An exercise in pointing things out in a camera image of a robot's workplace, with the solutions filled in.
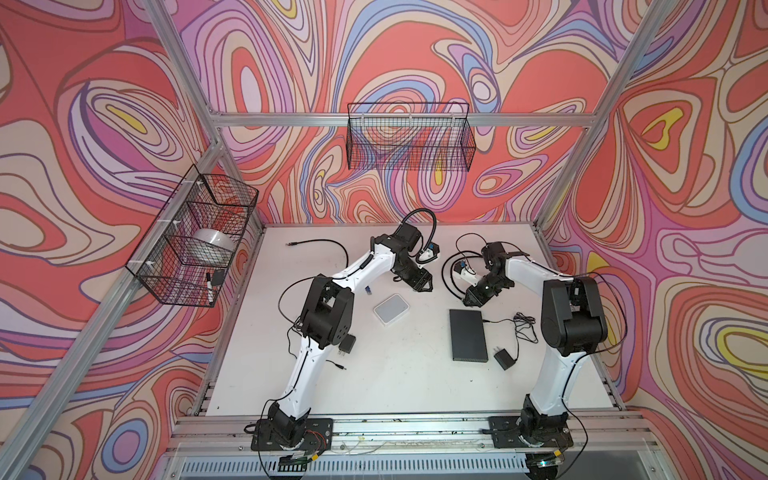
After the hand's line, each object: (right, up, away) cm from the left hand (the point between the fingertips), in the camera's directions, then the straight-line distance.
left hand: (428, 282), depth 93 cm
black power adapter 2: (+21, -21, -9) cm, 31 cm away
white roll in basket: (-55, +11, -23) cm, 61 cm away
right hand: (+15, -8, +3) cm, 17 cm away
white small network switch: (-12, -9, +2) cm, 15 cm away
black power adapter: (-25, -18, -7) cm, 32 cm away
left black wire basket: (-60, +10, -23) cm, 65 cm away
